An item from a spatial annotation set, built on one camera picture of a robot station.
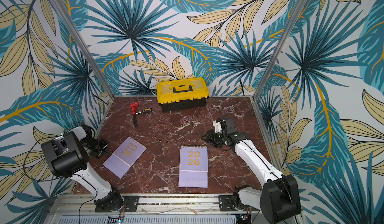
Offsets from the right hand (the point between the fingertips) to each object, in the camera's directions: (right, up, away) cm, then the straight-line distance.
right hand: (203, 138), depth 81 cm
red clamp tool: (-50, +18, +31) cm, 62 cm away
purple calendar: (-46, -12, +7) cm, 48 cm away
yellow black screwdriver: (-38, +16, +28) cm, 49 cm away
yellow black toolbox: (-15, +26, +19) cm, 35 cm away
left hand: (-54, -9, +8) cm, 55 cm away
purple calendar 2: (-5, -15, -1) cm, 16 cm away
